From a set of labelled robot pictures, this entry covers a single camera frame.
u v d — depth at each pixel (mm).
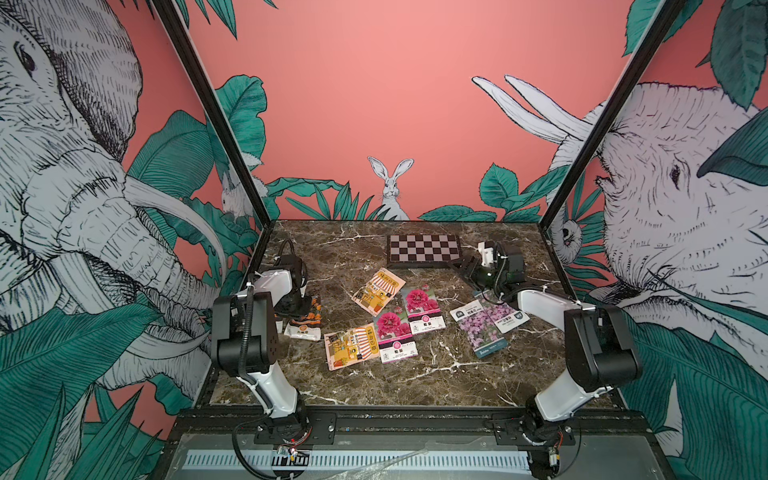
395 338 903
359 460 701
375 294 1003
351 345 879
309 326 907
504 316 948
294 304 824
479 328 924
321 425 747
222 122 904
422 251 1076
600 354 469
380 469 687
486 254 867
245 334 436
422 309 956
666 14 690
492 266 851
